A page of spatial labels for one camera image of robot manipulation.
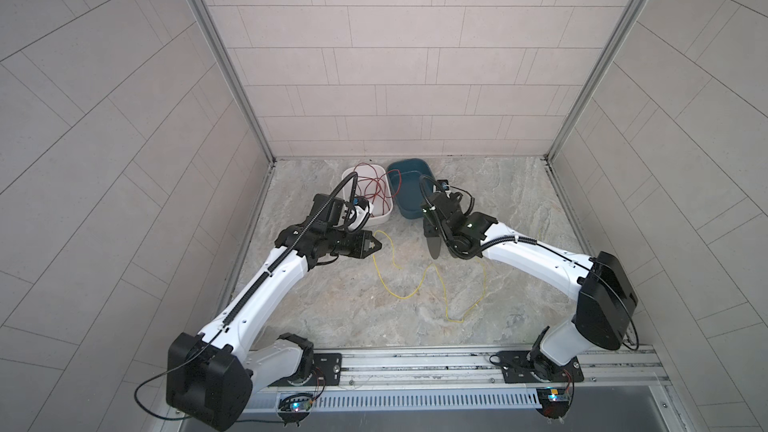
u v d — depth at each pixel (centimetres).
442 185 71
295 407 64
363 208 68
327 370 71
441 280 87
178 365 36
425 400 68
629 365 72
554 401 68
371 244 72
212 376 36
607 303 42
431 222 62
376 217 95
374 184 106
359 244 64
